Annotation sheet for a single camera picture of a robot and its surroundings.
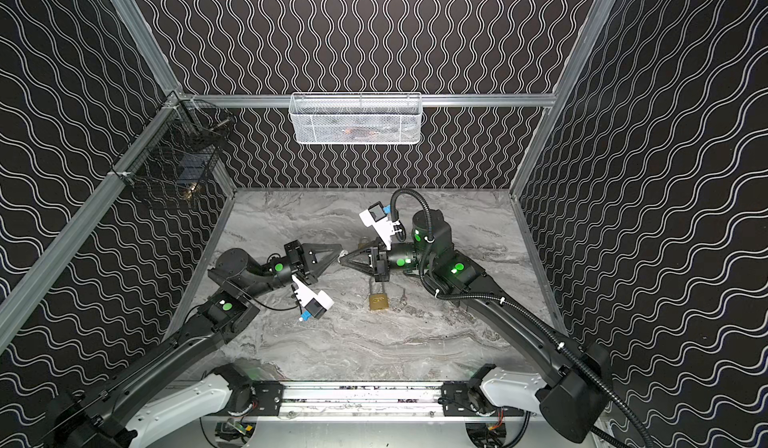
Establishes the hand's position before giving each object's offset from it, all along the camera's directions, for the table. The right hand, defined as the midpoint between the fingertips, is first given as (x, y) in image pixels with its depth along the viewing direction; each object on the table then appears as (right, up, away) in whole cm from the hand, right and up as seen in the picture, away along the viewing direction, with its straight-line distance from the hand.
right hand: (342, 262), depth 62 cm
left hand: (-1, +5, -3) cm, 6 cm away
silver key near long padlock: (+15, -15, +31) cm, 37 cm away
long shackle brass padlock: (+6, -16, +29) cm, 33 cm away
